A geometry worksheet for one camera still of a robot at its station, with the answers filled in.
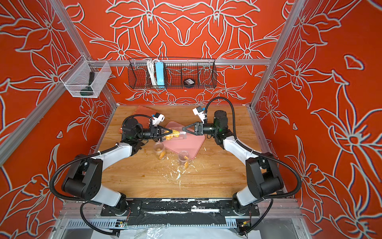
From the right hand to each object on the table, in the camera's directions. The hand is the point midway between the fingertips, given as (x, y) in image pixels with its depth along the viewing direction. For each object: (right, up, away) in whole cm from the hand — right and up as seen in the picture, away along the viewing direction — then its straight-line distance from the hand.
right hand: (185, 129), depth 72 cm
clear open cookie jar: (-2, -17, +14) cm, 22 cm away
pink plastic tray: (+4, -11, +22) cm, 25 cm away
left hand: (-7, -3, -1) cm, 8 cm away
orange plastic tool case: (-21, +4, +2) cm, 22 cm away
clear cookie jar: (-16, -13, +14) cm, 25 cm away
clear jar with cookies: (-5, -3, +1) cm, 6 cm away
